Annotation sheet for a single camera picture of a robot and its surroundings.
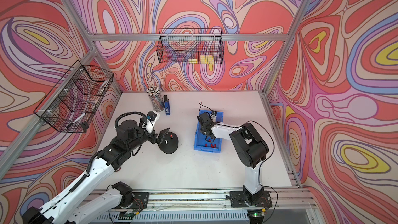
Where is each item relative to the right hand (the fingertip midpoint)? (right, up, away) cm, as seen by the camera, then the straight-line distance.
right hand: (208, 131), depth 99 cm
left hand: (-23, +8, -25) cm, 35 cm away
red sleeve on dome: (-21, 0, -17) cm, 26 cm away
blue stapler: (-28, +15, +8) cm, 33 cm away
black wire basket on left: (-71, +17, -22) cm, 76 cm away
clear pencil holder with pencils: (-33, +21, 0) cm, 39 cm away
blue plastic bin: (-2, -6, -7) cm, 9 cm away
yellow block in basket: (-1, +44, -8) cm, 45 cm away
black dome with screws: (-22, -4, -17) cm, 28 cm away
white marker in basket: (-63, +12, -24) cm, 69 cm away
